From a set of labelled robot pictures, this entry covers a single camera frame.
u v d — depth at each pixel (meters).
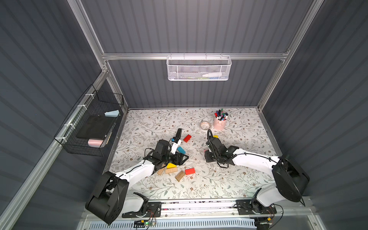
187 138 1.02
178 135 0.99
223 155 0.65
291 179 0.45
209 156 0.79
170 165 0.79
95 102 0.81
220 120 0.99
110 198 0.42
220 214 0.74
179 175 0.85
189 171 0.88
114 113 0.82
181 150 0.97
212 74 0.89
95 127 0.69
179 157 0.77
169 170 0.86
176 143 0.79
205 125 1.09
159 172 0.86
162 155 0.68
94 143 0.66
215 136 1.05
